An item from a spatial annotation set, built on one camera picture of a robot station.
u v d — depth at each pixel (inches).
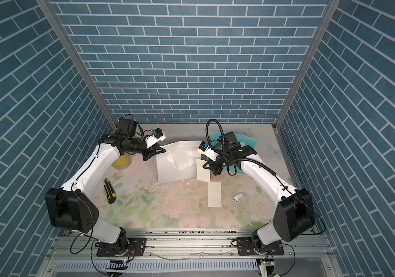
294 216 16.6
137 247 28.9
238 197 33.9
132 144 26.6
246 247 28.6
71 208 16.5
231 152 24.8
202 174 32.0
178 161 33.5
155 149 28.0
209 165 29.0
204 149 27.3
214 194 35.2
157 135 26.7
